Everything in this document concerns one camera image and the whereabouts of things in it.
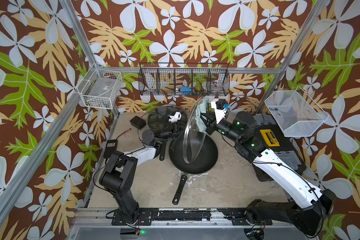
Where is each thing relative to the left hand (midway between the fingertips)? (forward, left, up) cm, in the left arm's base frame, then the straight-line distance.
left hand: (191, 130), depth 65 cm
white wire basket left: (+32, +52, -1) cm, 61 cm away
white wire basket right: (+18, -60, -7) cm, 63 cm away
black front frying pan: (+1, -11, -31) cm, 33 cm away
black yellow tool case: (+7, -50, -18) cm, 53 cm away
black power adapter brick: (+12, +51, -33) cm, 62 cm away
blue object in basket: (+39, +1, -8) cm, 40 cm away
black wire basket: (+49, +2, -6) cm, 49 cm away
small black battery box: (+34, +38, -32) cm, 61 cm away
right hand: (+5, -3, +6) cm, 8 cm away
